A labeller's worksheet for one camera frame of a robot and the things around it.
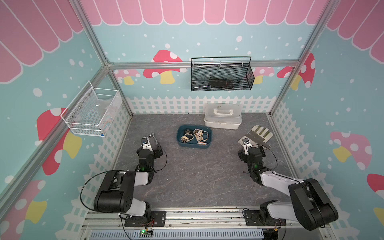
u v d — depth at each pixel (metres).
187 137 1.00
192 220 0.76
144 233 0.73
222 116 1.04
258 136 1.06
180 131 1.06
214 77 0.92
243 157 0.83
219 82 0.88
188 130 1.06
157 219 0.74
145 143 0.79
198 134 1.02
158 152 0.85
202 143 1.00
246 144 0.78
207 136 1.06
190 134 1.05
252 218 0.74
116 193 0.45
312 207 0.42
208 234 0.71
